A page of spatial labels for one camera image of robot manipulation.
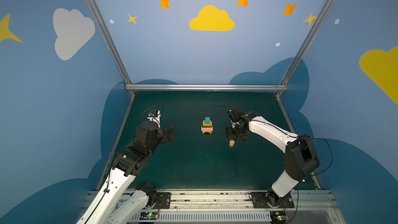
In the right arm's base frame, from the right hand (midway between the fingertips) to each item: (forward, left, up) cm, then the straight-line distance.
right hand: (232, 136), depth 89 cm
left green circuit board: (-40, +41, -7) cm, 57 cm away
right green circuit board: (-37, -20, -9) cm, 43 cm away
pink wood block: (+6, +15, -3) cm, 16 cm away
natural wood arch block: (+6, +13, -7) cm, 16 cm away
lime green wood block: (+7, +17, +2) cm, 18 cm away
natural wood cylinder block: (-1, 0, -7) cm, 7 cm away
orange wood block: (+6, +15, 0) cm, 16 cm away
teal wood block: (+8, +15, +3) cm, 17 cm away
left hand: (-7, +34, +19) cm, 40 cm away
